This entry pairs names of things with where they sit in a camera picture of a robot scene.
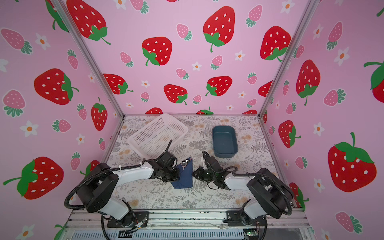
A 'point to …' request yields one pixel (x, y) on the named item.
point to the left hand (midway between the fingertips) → (181, 178)
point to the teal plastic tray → (225, 141)
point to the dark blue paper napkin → (185, 176)
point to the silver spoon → (183, 164)
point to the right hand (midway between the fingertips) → (190, 173)
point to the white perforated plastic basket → (152, 139)
